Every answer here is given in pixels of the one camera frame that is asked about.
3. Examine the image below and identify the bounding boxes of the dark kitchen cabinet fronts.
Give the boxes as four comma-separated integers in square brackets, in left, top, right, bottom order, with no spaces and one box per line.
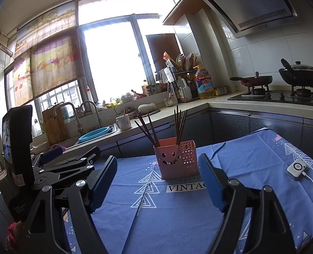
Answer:
[0,108,313,233]

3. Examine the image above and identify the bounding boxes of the blue plastic basin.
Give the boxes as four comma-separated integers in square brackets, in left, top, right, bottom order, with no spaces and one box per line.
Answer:
[78,127,111,142]

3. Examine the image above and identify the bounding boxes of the white wrapped bundle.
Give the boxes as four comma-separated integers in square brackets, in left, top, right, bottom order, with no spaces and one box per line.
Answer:
[138,103,157,113]

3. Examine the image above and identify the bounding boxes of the aluminium frame window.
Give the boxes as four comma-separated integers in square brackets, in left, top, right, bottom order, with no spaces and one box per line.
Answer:
[77,13,168,106]

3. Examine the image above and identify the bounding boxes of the metal seasoning rack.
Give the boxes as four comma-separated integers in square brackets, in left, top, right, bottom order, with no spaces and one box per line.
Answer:
[172,70,199,102]

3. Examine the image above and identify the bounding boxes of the row of seasoning jars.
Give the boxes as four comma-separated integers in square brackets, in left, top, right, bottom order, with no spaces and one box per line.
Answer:
[142,83,162,96]

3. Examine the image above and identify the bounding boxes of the large cooking oil bottle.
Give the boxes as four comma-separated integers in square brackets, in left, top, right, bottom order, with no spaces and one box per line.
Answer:
[194,65,215,99]

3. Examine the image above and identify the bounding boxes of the light stone kitchen counter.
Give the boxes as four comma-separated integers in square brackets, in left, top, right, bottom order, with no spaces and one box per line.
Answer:
[0,92,313,199]

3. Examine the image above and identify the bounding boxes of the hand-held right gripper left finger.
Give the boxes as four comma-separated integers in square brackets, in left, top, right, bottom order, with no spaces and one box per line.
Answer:
[21,156,118,254]

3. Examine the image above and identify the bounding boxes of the red frying pan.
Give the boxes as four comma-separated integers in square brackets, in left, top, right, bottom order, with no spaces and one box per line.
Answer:
[229,71,273,87]

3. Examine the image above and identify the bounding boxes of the steel kitchen sink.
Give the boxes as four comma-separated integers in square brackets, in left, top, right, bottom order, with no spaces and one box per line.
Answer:
[31,126,120,151]

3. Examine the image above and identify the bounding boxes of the pile of snack bags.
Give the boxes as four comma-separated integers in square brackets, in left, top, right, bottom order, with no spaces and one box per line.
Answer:
[162,51,202,72]

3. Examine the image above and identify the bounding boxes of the steel range hood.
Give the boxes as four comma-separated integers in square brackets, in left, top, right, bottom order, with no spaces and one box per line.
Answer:
[199,0,302,39]

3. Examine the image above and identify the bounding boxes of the blue printed tablecloth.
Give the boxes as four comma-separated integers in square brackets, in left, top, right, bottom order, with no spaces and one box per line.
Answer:
[62,128,313,254]

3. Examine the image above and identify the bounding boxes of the black wok with lid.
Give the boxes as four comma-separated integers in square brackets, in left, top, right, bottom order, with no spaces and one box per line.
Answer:
[279,58,313,86]

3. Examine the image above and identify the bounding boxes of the white mug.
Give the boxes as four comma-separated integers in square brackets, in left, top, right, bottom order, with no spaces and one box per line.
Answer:
[115,115,132,131]

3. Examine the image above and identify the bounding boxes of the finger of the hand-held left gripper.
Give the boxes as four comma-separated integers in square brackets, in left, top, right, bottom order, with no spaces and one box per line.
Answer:
[33,146,101,191]
[31,145,64,168]

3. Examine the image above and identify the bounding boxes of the bundle of wooden chopsticks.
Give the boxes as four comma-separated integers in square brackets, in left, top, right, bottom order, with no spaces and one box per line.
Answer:
[134,105,188,147]

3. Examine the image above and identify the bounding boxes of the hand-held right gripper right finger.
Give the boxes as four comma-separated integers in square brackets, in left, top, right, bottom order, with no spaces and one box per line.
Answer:
[197,153,297,254]

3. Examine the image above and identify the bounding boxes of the wooden cutting board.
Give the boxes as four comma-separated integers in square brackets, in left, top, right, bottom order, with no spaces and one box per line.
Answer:
[42,106,69,146]

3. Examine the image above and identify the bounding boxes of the person's left forearm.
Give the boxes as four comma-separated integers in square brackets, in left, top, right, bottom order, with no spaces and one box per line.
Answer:
[6,221,27,254]

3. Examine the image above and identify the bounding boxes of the brown cardboard sheet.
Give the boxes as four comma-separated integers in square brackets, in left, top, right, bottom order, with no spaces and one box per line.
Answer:
[145,33,185,75]

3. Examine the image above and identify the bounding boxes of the metal wall pipe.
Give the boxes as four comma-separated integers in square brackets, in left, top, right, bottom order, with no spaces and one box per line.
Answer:
[0,42,14,57]

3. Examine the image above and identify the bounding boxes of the black gas stove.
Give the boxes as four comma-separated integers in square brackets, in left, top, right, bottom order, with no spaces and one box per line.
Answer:
[227,85,313,108]

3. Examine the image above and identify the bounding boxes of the printed roller blind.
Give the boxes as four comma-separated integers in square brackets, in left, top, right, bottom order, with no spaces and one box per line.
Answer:
[4,0,85,106]

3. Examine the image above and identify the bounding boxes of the small white square device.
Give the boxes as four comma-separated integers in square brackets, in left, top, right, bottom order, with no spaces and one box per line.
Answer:
[286,159,309,181]

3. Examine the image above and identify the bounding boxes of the white plastic jug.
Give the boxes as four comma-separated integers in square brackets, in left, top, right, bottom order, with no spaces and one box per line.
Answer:
[176,78,193,103]

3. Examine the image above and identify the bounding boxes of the steel sink faucet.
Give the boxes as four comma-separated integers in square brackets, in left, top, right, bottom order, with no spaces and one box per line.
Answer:
[78,101,102,129]
[53,102,83,135]

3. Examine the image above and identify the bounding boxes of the pink plastic utensil holder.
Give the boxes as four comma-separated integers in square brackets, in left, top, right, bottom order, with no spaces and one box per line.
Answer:
[153,137,198,179]

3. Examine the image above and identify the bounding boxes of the wooden wall cabinet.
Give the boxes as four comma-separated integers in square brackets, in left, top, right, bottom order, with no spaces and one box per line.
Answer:
[163,0,207,25]

